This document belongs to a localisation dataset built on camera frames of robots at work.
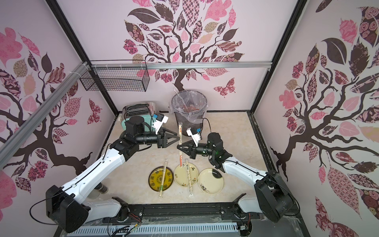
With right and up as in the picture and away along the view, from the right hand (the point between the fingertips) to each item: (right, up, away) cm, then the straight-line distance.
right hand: (179, 146), depth 71 cm
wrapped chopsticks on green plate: (-11, -20, +12) cm, 26 cm away
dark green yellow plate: (-16, -20, +15) cm, 30 cm away
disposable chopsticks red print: (+1, +2, -2) cm, 3 cm away
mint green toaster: (-25, +21, +27) cm, 43 cm away
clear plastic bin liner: (+6, +26, +32) cm, 42 cm away
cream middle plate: (-1, -19, +15) cm, 24 cm away
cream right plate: (+17, -22, +13) cm, 31 cm away
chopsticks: (+6, -27, +7) cm, 28 cm away
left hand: (0, +4, -3) cm, 5 cm away
